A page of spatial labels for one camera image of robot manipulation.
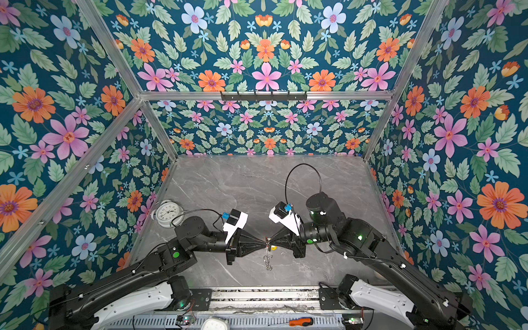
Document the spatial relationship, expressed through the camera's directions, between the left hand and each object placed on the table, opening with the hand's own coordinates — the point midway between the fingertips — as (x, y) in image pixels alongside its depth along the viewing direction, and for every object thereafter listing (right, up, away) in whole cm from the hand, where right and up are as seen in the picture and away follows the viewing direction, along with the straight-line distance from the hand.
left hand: (264, 249), depth 53 cm
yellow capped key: (+2, -2, +6) cm, 6 cm away
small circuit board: (-29, -31, +18) cm, 46 cm away
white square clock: (-17, -30, +14) cm, 38 cm away
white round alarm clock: (-48, +2, +40) cm, 63 cm away
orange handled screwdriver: (+12, -30, +15) cm, 36 cm away
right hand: (+2, +1, +5) cm, 6 cm away
